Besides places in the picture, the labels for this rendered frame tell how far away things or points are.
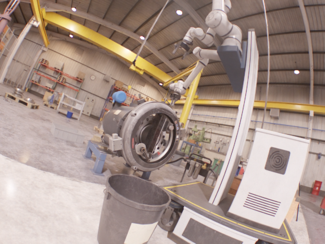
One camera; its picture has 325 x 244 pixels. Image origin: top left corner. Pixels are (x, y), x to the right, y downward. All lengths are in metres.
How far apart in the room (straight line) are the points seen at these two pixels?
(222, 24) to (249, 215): 1.25
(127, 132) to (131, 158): 0.25
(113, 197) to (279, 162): 0.80
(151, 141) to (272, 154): 1.07
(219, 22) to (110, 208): 1.29
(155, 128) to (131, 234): 1.05
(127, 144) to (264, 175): 1.07
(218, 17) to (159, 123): 1.08
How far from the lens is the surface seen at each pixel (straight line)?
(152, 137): 1.43
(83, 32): 13.13
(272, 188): 0.85
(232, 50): 1.10
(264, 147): 0.85
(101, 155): 1.62
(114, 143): 1.28
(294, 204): 1.67
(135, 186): 0.85
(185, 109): 5.32
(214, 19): 1.18
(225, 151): 8.22
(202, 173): 2.08
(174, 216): 1.03
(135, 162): 1.41
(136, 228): 0.65
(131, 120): 1.29
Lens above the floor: 0.63
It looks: 6 degrees up
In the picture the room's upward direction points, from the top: 19 degrees clockwise
